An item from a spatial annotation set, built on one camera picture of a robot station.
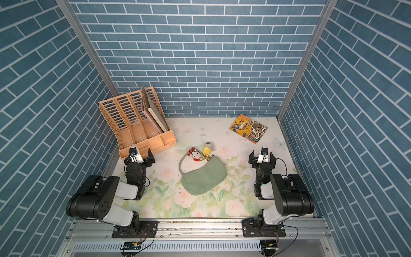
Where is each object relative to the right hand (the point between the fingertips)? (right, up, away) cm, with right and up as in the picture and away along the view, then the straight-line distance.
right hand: (264, 152), depth 90 cm
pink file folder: (-66, +25, -5) cm, 71 cm away
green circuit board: (-66, -40, -18) cm, 79 cm away
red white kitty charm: (-40, -2, +6) cm, 40 cm away
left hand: (-67, +2, -2) cm, 68 cm away
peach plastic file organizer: (-89, +22, +15) cm, 93 cm away
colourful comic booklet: (-4, +14, +23) cm, 27 cm away
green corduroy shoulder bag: (-36, -14, -3) cm, 39 cm away
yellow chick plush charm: (-33, +1, +8) cm, 34 cm away
